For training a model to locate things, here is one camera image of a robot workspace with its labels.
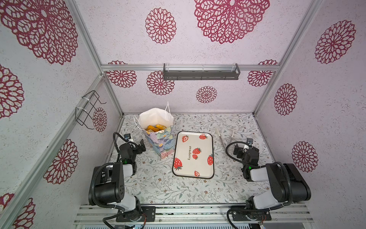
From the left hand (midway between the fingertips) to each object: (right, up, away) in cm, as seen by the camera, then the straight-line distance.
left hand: (136, 143), depth 94 cm
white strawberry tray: (+39, -8, +2) cm, 39 cm away
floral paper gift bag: (+19, +3, -11) cm, 22 cm away
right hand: (+72, 0, -2) cm, 72 cm away
